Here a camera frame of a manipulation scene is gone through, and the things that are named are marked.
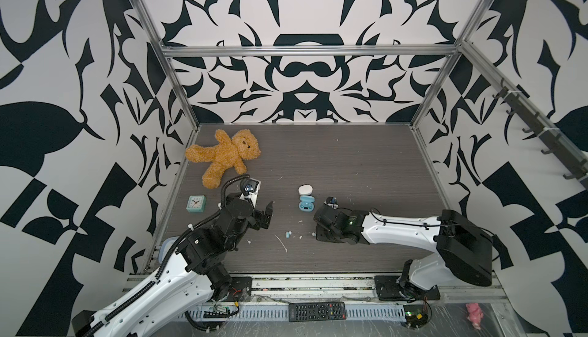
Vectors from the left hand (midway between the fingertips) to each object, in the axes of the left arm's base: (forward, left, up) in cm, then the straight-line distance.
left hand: (257, 195), depth 72 cm
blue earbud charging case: (+6, -17, -19) cm, 26 cm away
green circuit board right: (-31, -48, -22) cm, 61 cm away
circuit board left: (-28, +12, -19) cm, 36 cm away
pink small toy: (-31, -64, -18) cm, 73 cm away
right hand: (-6, -19, -19) cm, 27 cm away
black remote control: (-29, -16, -20) cm, 39 cm away
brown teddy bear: (+27, +17, -13) cm, 34 cm away
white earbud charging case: (+12, -17, -20) cm, 29 cm away
